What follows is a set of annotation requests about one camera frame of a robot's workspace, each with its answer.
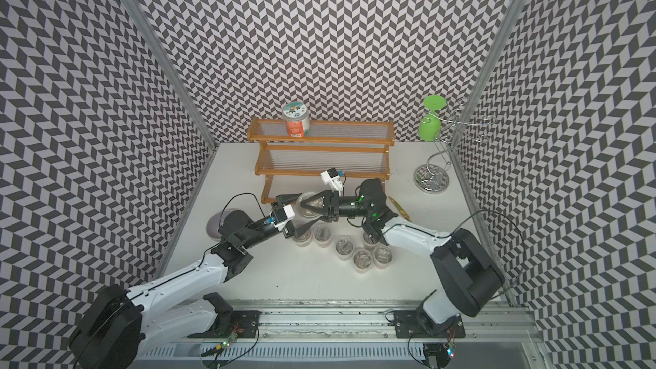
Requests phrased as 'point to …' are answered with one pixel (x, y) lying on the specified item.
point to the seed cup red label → (323, 235)
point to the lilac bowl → (215, 222)
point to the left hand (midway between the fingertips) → (311, 204)
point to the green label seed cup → (305, 211)
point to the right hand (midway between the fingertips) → (303, 214)
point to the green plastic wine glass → (430, 127)
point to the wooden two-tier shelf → (307, 147)
